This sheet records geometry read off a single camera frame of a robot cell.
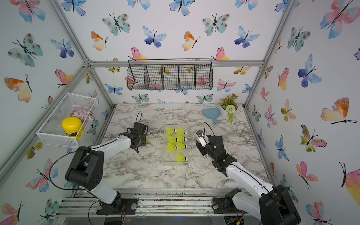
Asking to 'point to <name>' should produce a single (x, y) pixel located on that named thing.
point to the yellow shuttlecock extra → (171, 147)
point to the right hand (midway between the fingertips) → (203, 136)
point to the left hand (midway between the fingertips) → (141, 139)
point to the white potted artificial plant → (228, 107)
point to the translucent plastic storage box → (175, 145)
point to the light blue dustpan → (212, 113)
